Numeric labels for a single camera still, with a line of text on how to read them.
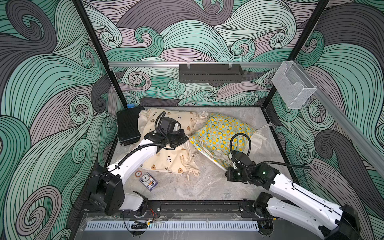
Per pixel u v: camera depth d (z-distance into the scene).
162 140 0.59
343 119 0.60
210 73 0.95
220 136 0.91
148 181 0.81
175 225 0.70
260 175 0.53
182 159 0.85
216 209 0.74
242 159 0.58
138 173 0.86
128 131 0.99
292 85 0.78
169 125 0.63
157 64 1.84
